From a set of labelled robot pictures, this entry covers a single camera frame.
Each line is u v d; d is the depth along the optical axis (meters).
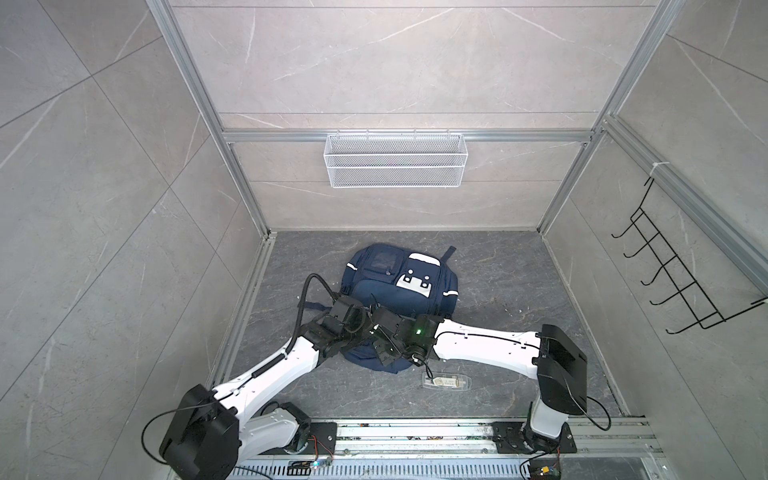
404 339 0.59
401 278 0.95
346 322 0.64
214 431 0.39
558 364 0.43
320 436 0.73
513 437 0.73
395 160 1.01
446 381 0.82
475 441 0.75
